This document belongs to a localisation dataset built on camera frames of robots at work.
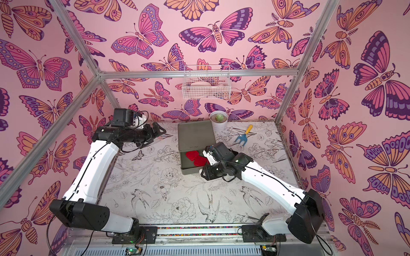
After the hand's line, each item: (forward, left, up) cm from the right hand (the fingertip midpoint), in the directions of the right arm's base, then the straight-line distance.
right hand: (201, 176), depth 74 cm
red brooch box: (+12, +6, -1) cm, 13 cm away
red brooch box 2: (+10, +1, -4) cm, 11 cm away
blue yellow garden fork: (+39, -27, -18) cm, 51 cm away
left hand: (+15, +19, +12) cm, 27 cm away
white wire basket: (+52, -3, +17) cm, 55 cm away
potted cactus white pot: (+46, -9, -7) cm, 47 cm away
